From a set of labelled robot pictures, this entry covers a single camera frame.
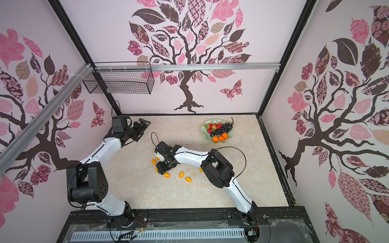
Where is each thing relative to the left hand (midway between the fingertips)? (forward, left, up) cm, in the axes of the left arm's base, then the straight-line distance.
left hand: (148, 127), depth 90 cm
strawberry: (+11, -39, -12) cm, 42 cm away
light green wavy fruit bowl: (+5, -37, -16) cm, 40 cm away
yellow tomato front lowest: (-26, -24, -16) cm, 39 cm away
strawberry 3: (+11, -42, -12) cm, 45 cm away
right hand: (-19, -8, -15) cm, 26 cm away
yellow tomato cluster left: (-14, -2, -16) cm, 22 cm away
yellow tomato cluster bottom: (-23, -12, -16) cm, 31 cm away
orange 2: (+3, -43, -15) cm, 45 cm away
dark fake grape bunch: (+8, -49, -11) cm, 51 cm away
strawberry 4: (+9, -39, -14) cm, 42 cm away
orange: (+2, -49, -11) cm, 50 cm away
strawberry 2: (+11, -46, -11) cm, 48 cm away
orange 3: (+3, -46, -15) cm, 49 cm away
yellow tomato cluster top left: (-17, -7, -6) cm, 20 cm away
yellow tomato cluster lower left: (-22, -6, -13) cm, 26 cm away
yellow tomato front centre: (-23, -20, -16) cm, 35 cm away
